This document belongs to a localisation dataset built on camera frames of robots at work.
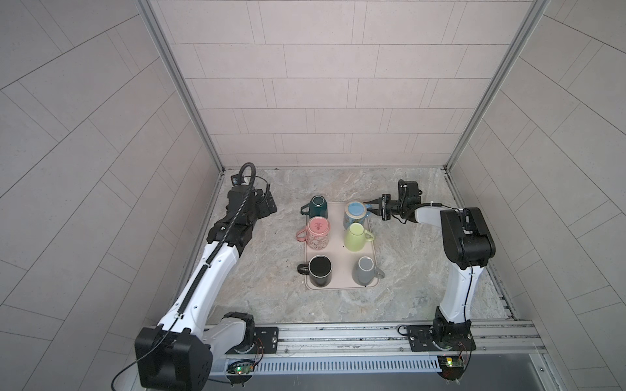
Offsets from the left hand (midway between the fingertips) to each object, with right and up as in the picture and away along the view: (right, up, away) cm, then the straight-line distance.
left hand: (264, 194), depth 79 cm
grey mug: (+32, -24, -3) cm, 40 cm away
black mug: (+18, -24, -3) cm, 30 cm away
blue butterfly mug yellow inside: (+31, -7, +10) cm, 33 cm away
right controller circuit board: (+56, -48, -11) cm, 75 cm away
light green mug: (+31, -15, +6) cm, 35 cm away
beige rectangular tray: (+26, -24, +10) cm, 37 cm away
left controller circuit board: (-3, -47, -14) cm, 49 cm away
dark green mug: (+17, -5, +13) cm, 22 cm away
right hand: (+36, -3, +16) cm, 39 cm away
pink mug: (+17, -13, +4) cm, 22 cm away
